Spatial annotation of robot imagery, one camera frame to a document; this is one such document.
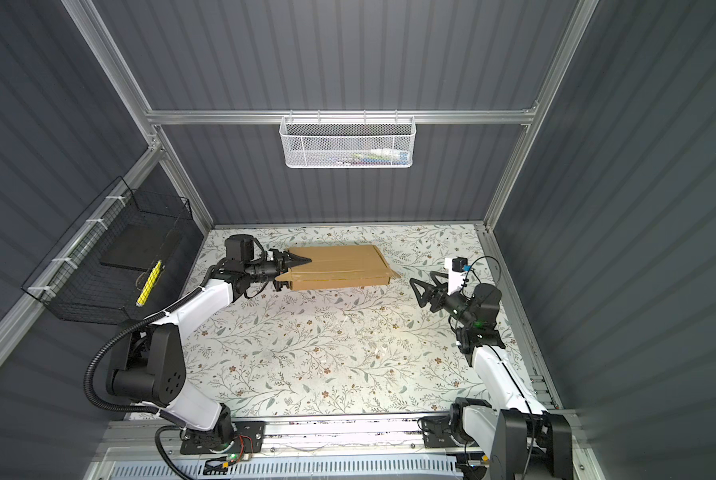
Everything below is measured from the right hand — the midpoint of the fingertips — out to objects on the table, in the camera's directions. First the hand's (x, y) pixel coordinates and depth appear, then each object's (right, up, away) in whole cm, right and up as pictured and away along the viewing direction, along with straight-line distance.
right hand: (426, 281), depth 79 cm
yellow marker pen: (-69, 0, -7) cm, 69 cm away
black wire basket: (-80, 0, -15) cm, 82 cm away
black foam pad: (-75, +9, -3) cm, 75 cm away
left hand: (-31, +4, +3) cm, 32 cm away
